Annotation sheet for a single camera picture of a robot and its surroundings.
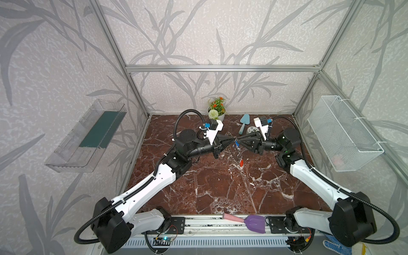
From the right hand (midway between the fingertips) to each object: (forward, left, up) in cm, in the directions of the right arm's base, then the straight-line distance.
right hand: (239, 137), depth 66 cm
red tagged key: (+4, -5, -32) cm, 33 cm away
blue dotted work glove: (-35, -43, -32) cm, 64 cm away
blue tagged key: (-3, +1, 0) cm, 3 cm away
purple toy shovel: (-27, -8, -33) cm, 43 cm away
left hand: (-2, +2, +4) cm, 5 cm away
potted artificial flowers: (+37, +9, -19) cm, 43 cm away
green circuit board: (-33, +33, -32) cm, 57 cm away
